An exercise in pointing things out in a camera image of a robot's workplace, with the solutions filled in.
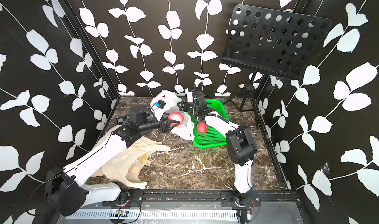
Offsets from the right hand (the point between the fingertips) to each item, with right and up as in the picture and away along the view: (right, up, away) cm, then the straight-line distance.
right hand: (175, 102), depth 87 cm
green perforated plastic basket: (+24, -23, +11) cm, 35 cm away
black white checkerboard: (-40, -12, +14) cm, 45 cm away
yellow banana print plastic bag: (-24, -34, -13) cm, 43 cm away
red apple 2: (+3, -8, -16) cm, 18 cm away
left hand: (+2, -8, -14) cm, 17 cm away
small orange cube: (-22, -39, -7) cm, 45 cm away
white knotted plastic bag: (+6, -15, -7) cm, 18 cm away
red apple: (+16, -16, +7) cm, 24 cm away
